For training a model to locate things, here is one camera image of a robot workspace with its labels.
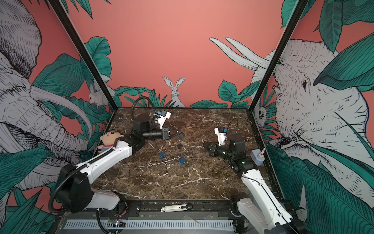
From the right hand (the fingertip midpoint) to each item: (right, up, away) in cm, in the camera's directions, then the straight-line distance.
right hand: (202, 144), depth 73 cm
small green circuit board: (-42, -39, -3) cm, 57 cm away
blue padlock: (-25, -10, +20) cm, 33 cm away
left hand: (-11, +7, -2) cm, 13 cm away
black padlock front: (-11, +5, 0) cm, 12 cm away
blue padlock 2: (-12, -13, +18) cm, 25 cm away
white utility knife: (-13, -34, +2) cm, 36 cm away
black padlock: (-14, -5, +25) cm, 29 cm away
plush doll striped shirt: (-60, 0, +19) cm, 63 cm away
